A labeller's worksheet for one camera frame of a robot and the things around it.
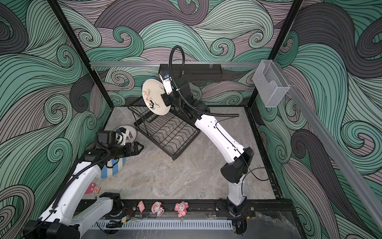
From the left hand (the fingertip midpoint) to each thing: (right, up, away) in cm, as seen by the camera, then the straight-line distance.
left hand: (137, 146), depth 78 cm
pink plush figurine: (+24, -28, -8) cm, 38 cm away
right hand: (+17, +30, -9) cm, 36 cm away
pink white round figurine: (+12, -29, -7) cm, 32 cm away
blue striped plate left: (-4, -5, -18) cm, 19 cm away
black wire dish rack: (+16, +5, +23) cm, 28 cm away
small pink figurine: (+4, -29, -5) cm, 30 cm away
